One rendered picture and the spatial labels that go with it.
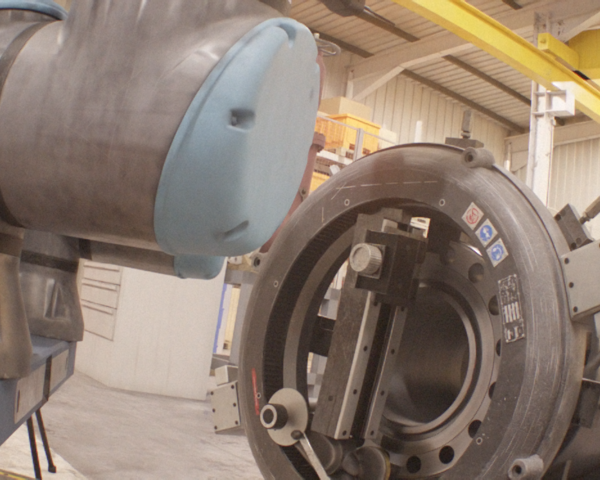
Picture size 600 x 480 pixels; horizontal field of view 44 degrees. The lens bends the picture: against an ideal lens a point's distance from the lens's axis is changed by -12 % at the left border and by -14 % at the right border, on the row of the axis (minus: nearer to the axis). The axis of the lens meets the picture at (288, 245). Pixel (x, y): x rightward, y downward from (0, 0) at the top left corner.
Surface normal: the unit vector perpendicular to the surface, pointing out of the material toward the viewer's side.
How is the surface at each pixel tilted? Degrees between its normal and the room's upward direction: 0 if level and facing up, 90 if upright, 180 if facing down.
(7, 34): 45
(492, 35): 90
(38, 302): 70
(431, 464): 90
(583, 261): 90
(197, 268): 148
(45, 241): 90
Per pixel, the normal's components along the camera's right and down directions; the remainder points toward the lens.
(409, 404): 0.57, -0.70
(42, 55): -0.17, -0.44
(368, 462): -0.73, -0.18
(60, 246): 0.81, 0.10
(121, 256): -0.11, 0.82
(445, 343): 0.57, 0.37
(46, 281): 0.65, -0.30
